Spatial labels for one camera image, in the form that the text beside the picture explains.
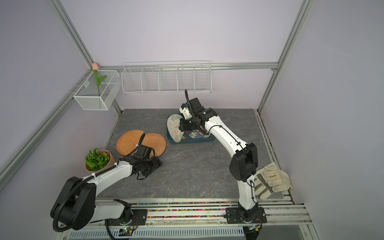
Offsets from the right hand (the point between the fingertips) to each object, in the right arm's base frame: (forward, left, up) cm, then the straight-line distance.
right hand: (179, 127), depth 83 cm
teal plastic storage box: (-1, +7, -12) cm, 14 cm away
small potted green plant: (-16, +42, -6) cm, 46 cm away
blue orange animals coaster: (+8, -8, -18) cm, 22 cm away
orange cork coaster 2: (+5, +19, -21) cm, 29 cm away
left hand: (-15, +13, -19) cm, 27 cm away
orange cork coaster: (+4, +38, -22) cm, 44 cm away
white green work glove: (-23, -52, -20) cm, 60 cm away
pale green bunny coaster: (+5, +4, -1) cm, 6 cm away
